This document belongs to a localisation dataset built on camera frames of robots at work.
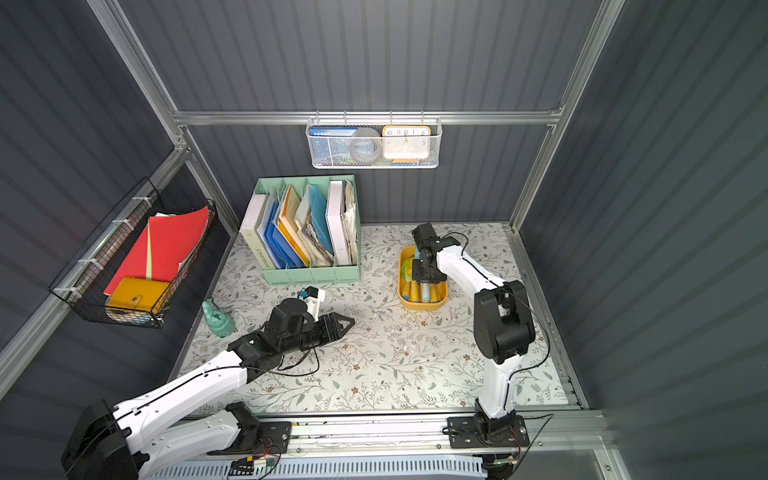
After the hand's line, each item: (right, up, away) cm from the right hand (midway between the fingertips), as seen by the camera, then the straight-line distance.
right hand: (431, 274), depth 95 cm
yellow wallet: (-68, -2, -30) cm, 75 cm away
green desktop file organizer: (-40, +14, -4) cm, 42 cm away
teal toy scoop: (-2, -5, -4) cm, 7 cm away
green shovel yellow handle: (-7, -1, +7) cm, 10 cm away
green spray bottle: (-64, -13, -8) cm, 65 cm away
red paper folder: (-72, +9, -18) cm, 75 cm away
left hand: (-24, -11, -18) cm, 32 cm away
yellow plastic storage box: (-8, +7, +11) cm, 15 cm away
